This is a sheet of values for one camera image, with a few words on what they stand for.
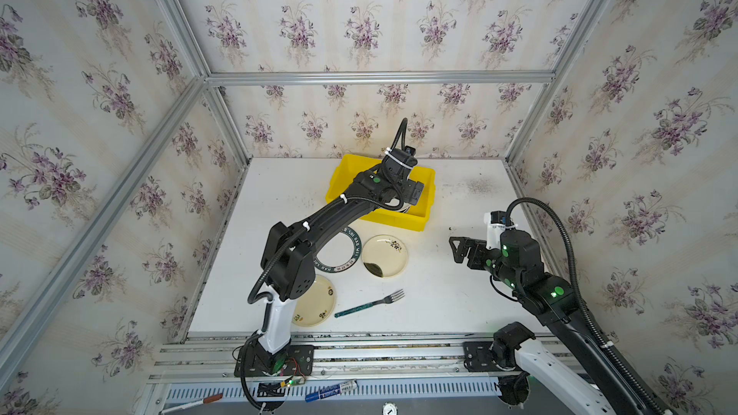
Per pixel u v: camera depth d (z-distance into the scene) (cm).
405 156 64
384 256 92
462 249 65
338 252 93
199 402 67
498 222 64
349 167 111
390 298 83
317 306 82
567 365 56
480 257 64
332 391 68
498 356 66
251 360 68
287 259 48
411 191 76
